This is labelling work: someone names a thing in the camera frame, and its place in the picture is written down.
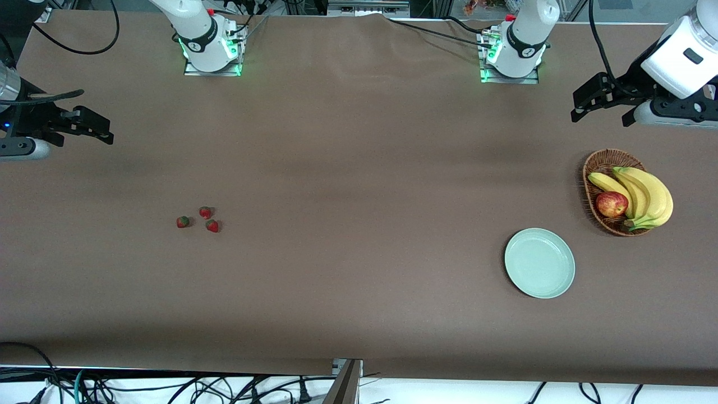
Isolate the brown wicker basket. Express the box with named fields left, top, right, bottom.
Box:
left=582, top=148, right=656, bottom=237

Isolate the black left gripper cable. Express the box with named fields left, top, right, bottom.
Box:
left=587, top=0, right=630, bottom=94

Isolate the black floor cable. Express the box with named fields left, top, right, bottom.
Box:
left=0, top=341, right=63, bottom=404

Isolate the black thin cable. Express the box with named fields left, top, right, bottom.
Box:
left=386, top=18, right=494, bottom=50

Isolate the aluminium frame rail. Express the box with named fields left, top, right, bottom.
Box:
left=326, top=0, right=412, bottom=18

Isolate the red apple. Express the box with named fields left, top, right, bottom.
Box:
left=595, top=191, right=629, bottom=219

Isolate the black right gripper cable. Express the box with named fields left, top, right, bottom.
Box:
left=0, top=89, right=85, bottom=106

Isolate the black looping cable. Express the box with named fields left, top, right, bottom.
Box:
left=32, top=0, right=121, bottom=56

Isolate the yellow banana bunch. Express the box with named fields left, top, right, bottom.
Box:
left=587, top=166, right=674, bottom=232

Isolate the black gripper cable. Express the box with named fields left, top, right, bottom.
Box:
left=0, top=89, right=85, bottom=106
left=587, top=0, right=630, bottom=94

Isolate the grey metal profile post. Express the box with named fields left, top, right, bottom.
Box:
left=322, top=359, right=363, bottom=404

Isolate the pale green round plate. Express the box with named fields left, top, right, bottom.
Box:
left=504, top=227, right=576, bottom=299

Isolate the brown table mat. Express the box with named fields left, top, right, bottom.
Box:
left=0, top=10, right=718, bottom=388

